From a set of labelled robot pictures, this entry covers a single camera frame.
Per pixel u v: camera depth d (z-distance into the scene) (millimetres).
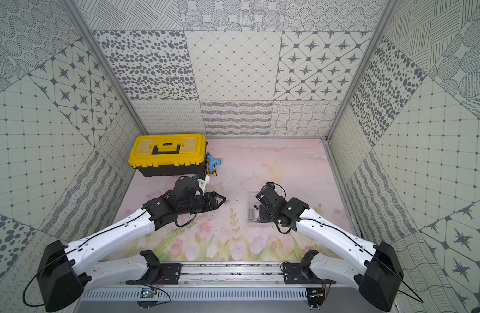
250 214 880
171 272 745
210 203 661
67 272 384
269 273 762
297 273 725
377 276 378
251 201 885
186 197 596
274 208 584
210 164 1041
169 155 904
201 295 701
